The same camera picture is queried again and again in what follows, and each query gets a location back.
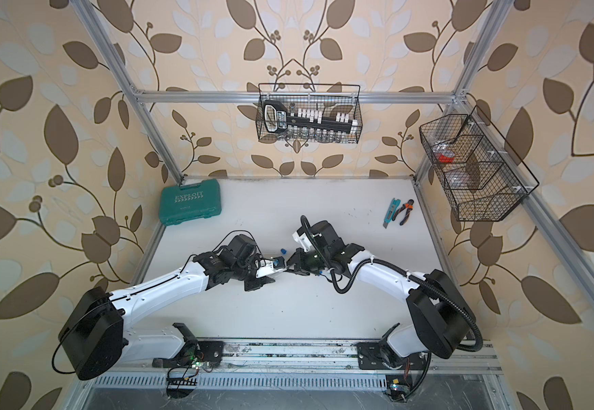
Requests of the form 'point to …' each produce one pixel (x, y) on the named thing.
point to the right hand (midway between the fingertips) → (283, 268)
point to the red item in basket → (445, 160)
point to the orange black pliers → (409, 206)
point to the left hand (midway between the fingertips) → (269, 268)
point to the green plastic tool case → (188, 202)
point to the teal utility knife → (391, 210)
